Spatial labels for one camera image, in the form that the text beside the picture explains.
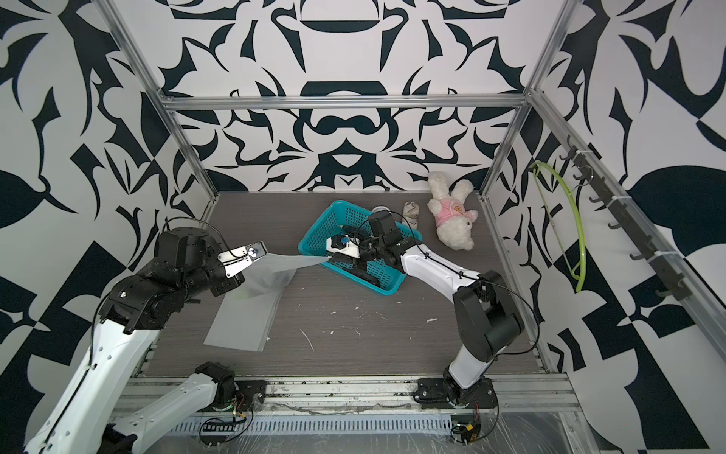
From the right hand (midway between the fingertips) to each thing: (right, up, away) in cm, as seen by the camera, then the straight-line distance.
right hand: (335, 247), depth 83 cm
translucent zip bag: (-18, -8, -6) cm, 21 cm away
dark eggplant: (+7, -6, -7) cm, 12 cm away
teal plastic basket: (-4, +7, +21) cm, 22 cm away
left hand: (-23, +1, -15) cm, 28 cm away
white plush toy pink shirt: (+39, +7, +17) cm, 43 cm away
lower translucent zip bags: (-28, -23, +3) cm, 36 cm away
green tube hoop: (+59, 0, -16) cm, 61 cm away
